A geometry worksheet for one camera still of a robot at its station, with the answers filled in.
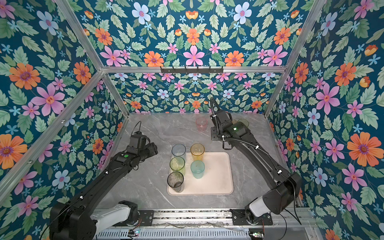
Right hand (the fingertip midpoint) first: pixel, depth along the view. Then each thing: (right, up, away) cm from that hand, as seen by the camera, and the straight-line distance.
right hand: (216, 132), depth 77 cm
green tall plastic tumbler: (-22, -19, +8) cm, 30 cm away
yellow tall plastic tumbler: (-11, -12, +11) cm, 20 cm away
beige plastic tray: (+2, -27, +9) cm, 29 cm away
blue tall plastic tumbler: (-22, -11, +11) cm, 27 cm away
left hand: (-34, -7, +5) cm, 35 cm away
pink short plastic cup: (-8, +6, +34) cm, 35 cm away
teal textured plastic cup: (-10, -21, +9) cm, 25 cm away
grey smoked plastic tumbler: (-22, -25, 0) cm, 34 cm away
